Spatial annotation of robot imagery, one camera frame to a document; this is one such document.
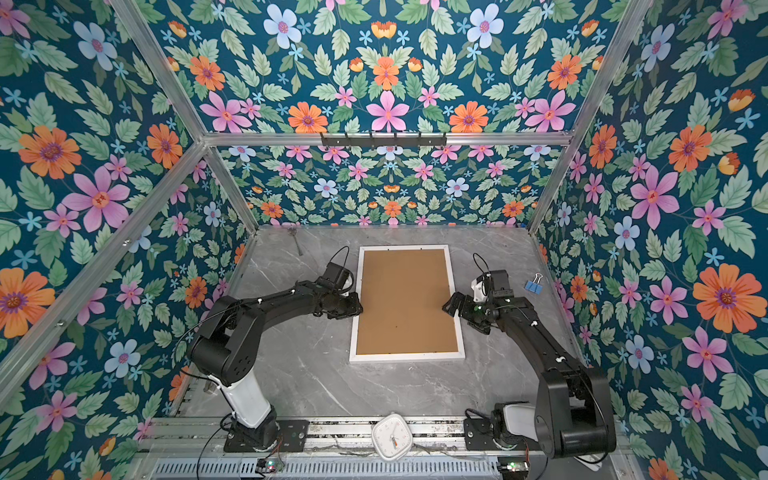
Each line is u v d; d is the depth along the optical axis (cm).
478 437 73
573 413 41
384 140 93
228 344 48
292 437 74
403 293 99
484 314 73
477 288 82
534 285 101
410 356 84
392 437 71
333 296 75
